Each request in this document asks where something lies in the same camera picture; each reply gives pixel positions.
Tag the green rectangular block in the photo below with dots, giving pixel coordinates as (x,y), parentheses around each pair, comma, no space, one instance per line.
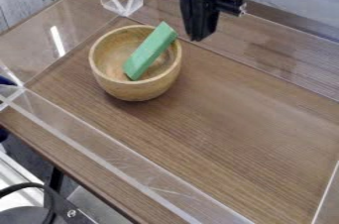
(148,51)

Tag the brown wooden bowl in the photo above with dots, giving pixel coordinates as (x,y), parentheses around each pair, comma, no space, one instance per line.
(109,52)

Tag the clear acrylic tray walls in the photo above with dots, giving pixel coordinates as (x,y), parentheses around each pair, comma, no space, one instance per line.
(236,147)

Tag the blue object at edge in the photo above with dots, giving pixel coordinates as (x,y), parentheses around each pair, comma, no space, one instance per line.
(6,81)

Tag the black table leg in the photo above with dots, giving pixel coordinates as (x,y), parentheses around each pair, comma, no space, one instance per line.
(56,180)

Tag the grey metal base plate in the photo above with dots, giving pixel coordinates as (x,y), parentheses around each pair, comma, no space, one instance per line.
(61,211)

